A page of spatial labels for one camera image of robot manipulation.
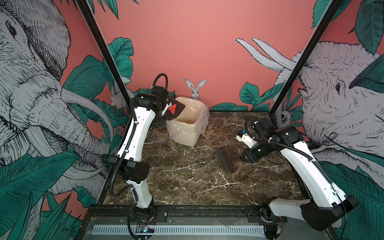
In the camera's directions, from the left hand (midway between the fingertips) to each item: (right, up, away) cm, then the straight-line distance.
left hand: (154, 119), depth 75 cm
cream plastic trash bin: (+15, -12, +21) cm, 28 cm away
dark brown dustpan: (+12, +7, +9) cm, 16 cm away
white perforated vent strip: (+14, -53, -4) cm, 55 cm away
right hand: (+43, -17, -7) cm, 47 cm away
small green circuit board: (-3, -52, -5) cm, 53 cm away
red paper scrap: (+8, +6, +8) cm, 13 cm away
